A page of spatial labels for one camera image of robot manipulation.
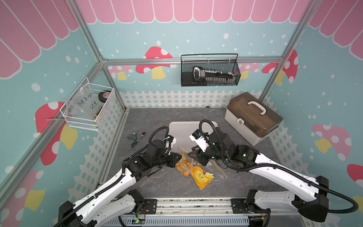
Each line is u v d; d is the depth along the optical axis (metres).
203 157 0.57
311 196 0.39
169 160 0.64
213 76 0.88
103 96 0.81
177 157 0.66
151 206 0.74
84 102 0.68
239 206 0.74
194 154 0.59
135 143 0.98
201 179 0.80
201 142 0.57
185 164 0.85
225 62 0.92
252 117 0.89
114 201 0.57
